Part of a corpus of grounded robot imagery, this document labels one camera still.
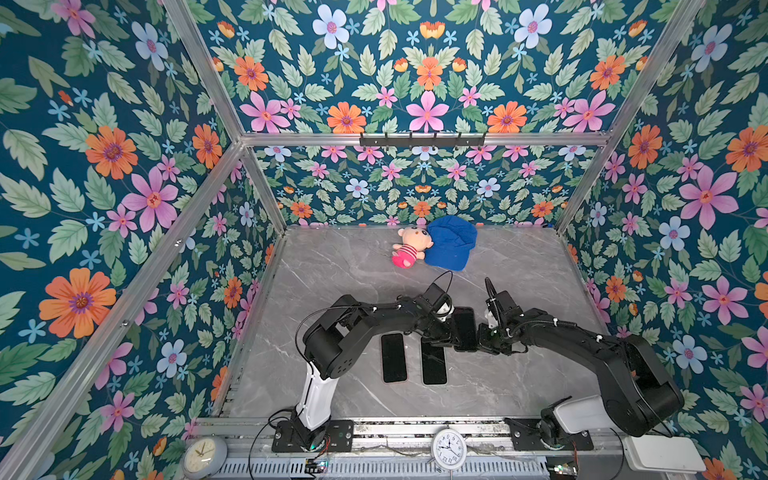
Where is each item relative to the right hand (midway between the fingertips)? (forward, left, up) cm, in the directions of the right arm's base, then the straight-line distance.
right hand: (473, 344), depth 88 cm
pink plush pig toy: (+37, +17, +6) cm, 41 cm away
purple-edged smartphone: (-5, +24, +2) cm, 24 cm away
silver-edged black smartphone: (+7, +2, 0) cm, 7 cm away
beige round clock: (-28, +67, +4) cm, 73 cm away
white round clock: (-27, +10, +3) cm, 29 cm away
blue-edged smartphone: (-6, +12, -2) cm, 14 cm away
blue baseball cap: (+40, +2, +4) cm, 40 cm away
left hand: (0, +3, +4) cm, 5 cm away
